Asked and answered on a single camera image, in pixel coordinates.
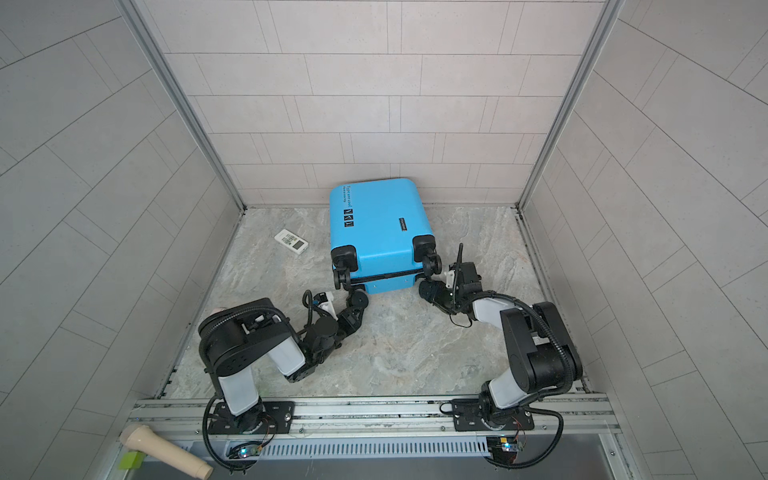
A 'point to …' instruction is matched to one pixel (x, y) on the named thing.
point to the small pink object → (217, 310)
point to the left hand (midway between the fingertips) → (373, 308)
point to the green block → (131, 460)
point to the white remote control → (292, 241)
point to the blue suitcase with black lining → (380, 236)
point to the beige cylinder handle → (144, 440)
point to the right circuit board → (502, 448)
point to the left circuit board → (245, 449)
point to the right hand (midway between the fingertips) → (425, 295)
